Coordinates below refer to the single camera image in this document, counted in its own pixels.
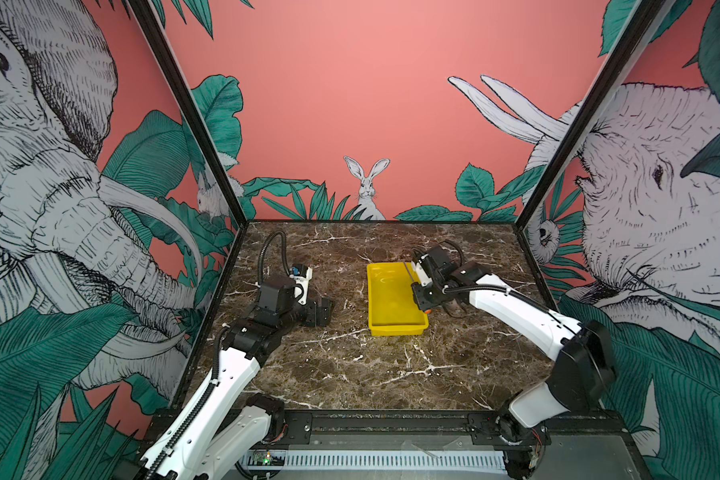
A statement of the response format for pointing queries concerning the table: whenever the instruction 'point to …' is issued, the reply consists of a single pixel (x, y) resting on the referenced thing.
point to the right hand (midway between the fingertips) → (413, 294)
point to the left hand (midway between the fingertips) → (319, 297)
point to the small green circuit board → (262, 458)
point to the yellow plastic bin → (393, 308)
